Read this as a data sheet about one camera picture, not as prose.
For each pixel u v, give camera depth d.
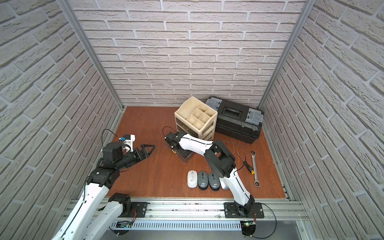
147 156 0.65
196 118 0.80
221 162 0.53
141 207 0.74
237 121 0.90
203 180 0.83
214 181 0.81
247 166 0.87
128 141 0.68
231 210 0.73
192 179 0.81
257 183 0.83
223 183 0.83
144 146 0.66
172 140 0.68
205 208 0.76
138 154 0.64
